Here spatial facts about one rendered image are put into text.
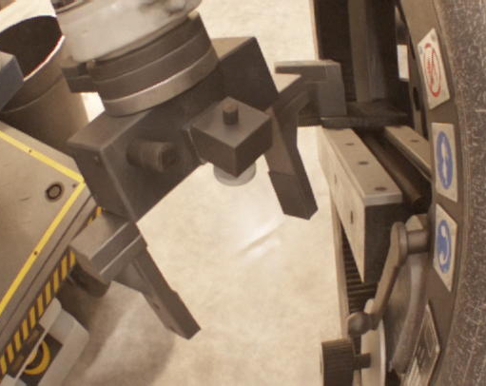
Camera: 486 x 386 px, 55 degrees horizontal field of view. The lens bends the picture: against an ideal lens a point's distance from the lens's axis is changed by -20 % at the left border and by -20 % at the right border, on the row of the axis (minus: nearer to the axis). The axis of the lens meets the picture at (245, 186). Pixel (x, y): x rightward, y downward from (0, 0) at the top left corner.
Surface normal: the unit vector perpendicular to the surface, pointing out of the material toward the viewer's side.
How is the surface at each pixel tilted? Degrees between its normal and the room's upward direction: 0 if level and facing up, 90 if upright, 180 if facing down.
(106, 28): 70
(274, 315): 0
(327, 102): 52
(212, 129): 7
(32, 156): 0
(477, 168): 79
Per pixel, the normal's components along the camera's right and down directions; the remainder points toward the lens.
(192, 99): 0.70, 0.16
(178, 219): -0.09, -0.59
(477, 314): -0.93, 0.19
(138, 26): 0.26, 0.44
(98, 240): -0.33, -0.79
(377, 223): -0.03, 0.27
